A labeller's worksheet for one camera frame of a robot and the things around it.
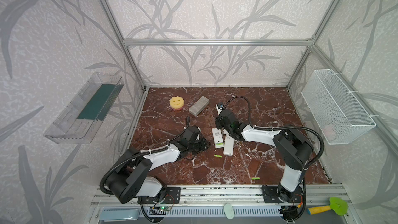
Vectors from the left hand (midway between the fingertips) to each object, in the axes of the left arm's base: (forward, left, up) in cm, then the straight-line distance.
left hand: (212, 141), depth 86 cm
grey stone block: (+26, +10, -4) cm, 28 cm away
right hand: (+18, -3, +4) cm, 19 cm away
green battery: (-6, -3, -6) cm, 9 cm away
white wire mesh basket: (-1, -52, +29) cm, 59 cm away
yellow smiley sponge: (+30, +25, -4) cm, 39 cm away
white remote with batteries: (-1, -9, -4) cm, 10 cm away
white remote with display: (+4, -3, -5) cm, 7 cm away
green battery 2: (-18, -22, -5) cm, 29 cm away
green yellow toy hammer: (-29, -56, -2) cm, 63 cm away
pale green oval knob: (-31, -7, -2) cm, 32 cm away
